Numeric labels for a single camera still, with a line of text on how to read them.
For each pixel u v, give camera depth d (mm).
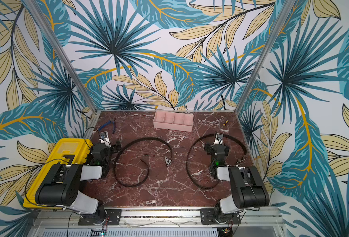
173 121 1167
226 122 1132
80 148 784
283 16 715
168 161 886
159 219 733
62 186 452
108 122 1103
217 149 688
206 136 1067
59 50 822
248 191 445
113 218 736
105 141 780
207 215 731
